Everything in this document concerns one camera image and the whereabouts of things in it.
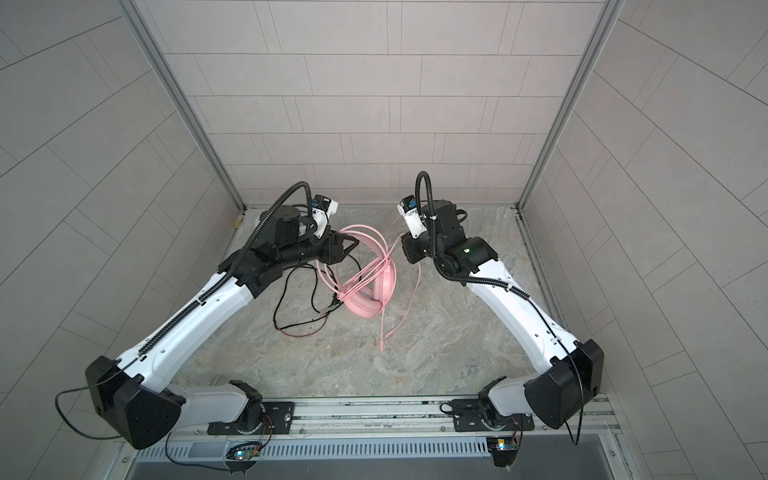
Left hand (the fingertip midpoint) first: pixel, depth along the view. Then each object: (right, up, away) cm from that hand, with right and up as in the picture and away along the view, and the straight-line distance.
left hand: (360, 237), depth 69 cm
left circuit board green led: (-24, -47, -5) cm, 53 cm away
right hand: (+10, 0, +6) cm, 12 cm away
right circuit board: (+33, -49, -1) cm, 59 cm away
